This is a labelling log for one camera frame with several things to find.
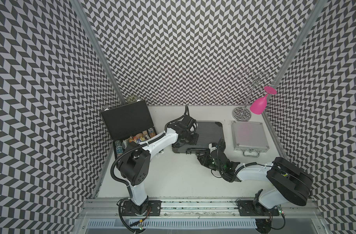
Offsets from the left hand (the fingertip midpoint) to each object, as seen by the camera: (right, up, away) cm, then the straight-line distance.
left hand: (195, 143), depth 87 cm
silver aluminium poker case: (+40, +1, +15) cm, 42 cm away
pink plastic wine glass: (+39, +22, 0) cm, 45 cm away
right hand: (+1, -11, 0) cm, 11 cm away
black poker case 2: (+9, +6, +7) cm, 13 cm away
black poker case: (-45, +11, +13) cm, 49 cm away
